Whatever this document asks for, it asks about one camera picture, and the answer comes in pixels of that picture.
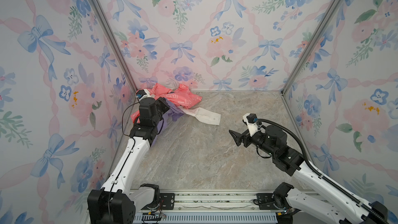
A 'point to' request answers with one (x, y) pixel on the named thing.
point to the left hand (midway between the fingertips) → (166, 96)
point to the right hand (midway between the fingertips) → (237, 124)
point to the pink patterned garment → (181, 96)
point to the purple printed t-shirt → (173, 112)
